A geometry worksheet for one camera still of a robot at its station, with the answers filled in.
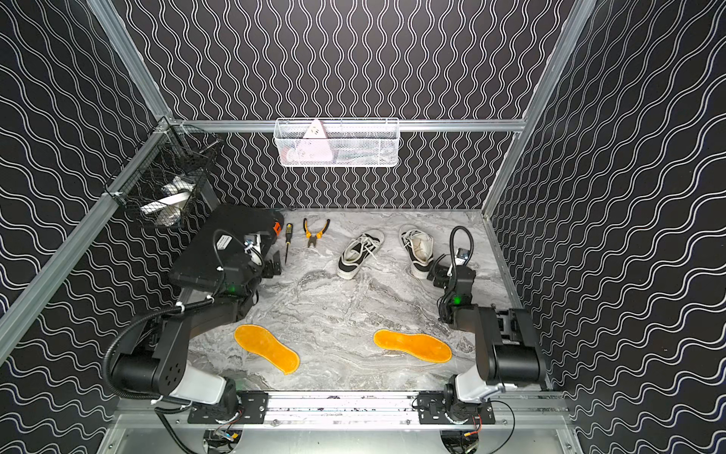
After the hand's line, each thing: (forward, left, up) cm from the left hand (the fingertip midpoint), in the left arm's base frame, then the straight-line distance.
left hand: (262, 248), depth 91 cm
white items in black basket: (+2, +25, +13) cm, 28 cm away
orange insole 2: (-23, -53, -12) cm, 59 cm away
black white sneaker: (+13, -53, -11) cm, 56 cm away
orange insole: (-25, -4, -14) cm, 29 cm away
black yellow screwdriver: (+15, -3, -13) cm, 20 cm away
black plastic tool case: (-16, +2, +17) cm, 23 cm away
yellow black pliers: (+15, -12, -13) cm, 23 cm away
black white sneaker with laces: (+5, -31, -7) cm, 32 cm away
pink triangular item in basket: (+24, -15, +21) cm, 35 cm away
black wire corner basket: (+14, +35, +12) cm, 39 cm away
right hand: (+2, -62, -5) cm, 62 cm away
